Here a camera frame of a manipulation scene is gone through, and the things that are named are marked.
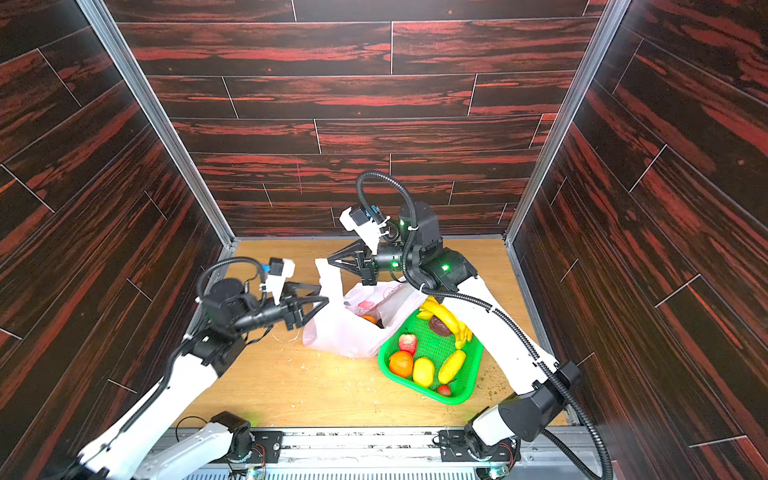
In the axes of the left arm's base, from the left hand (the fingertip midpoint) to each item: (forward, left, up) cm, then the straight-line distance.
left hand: (325, 297), depth 66 cm
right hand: (+4, -3, +11) cm, 12 cm away
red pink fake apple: (+2, -21, -27) cm, 34 cm away
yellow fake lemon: (-7, -25, -27) cm, 37 cm away
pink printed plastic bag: (-3, -6, -5) cm, 8 cm away
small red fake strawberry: (-11, -30, -27) cm, 42 cm away
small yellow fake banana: (-5, -33, -27) cm, 43 cm away
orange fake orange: (-5, -18, -25) cm, 31 cm away
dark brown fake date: (+6, -30, -24) cm, 39 cm away
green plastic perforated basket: (+2, -30, -31) cm, 43 cm away
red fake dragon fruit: (+6, -8, -13) cm, 16 cm away
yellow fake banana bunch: (+11, -27, -20) cm, 36 cm away
